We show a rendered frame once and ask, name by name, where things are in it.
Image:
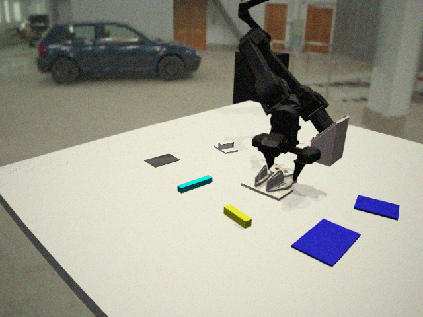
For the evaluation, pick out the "blue flat square plate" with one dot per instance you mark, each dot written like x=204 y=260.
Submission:
x=326 y=242

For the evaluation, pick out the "yellow rectangular block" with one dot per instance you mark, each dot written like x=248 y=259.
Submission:
x=238 y=216

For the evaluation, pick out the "teal rectangular bar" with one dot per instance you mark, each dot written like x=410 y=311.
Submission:
x=194 y=184

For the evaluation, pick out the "blue flat rectangular plate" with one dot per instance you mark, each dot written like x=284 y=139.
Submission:
x=376 y=207

